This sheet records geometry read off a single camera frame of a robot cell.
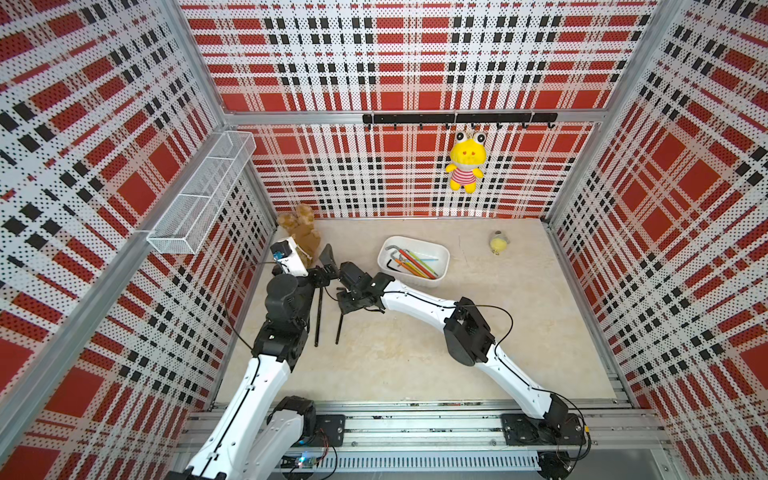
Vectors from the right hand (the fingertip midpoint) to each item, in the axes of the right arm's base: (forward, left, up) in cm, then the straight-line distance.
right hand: (350, 300), depth 94 cm
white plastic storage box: (+19, -29, -2) cm, 35 cm away
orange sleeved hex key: (+14, -19, -3) cm, 24 cm away
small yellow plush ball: (+24, -53, -1) cm, 58 cm away
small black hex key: (+16, -13, -4) cm, 21 cm away
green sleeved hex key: (+17, -24, -3) cm, 29 cm away
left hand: (0, +4, +26) cm, 26 cm away
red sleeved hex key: (+18, -20, -3) cm, 27 cm away
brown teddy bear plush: (+29, +22, +4) cm, 37 cm away
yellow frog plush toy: (+34, -38, +31) cm, 60 cm away
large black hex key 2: (-8, +3, -4) cm, 9 cm away
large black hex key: (-9, +10, -3) cm, 14 cm away
